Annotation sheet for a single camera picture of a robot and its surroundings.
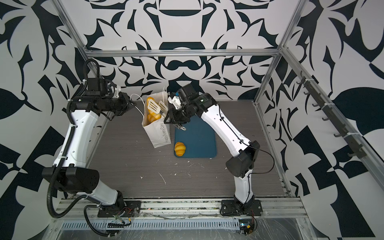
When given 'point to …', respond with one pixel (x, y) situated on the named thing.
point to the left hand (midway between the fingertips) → (135, 100)
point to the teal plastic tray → (198, 137)
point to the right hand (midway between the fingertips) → (166, 121)
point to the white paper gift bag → (158, 132)
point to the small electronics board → (246, 226)
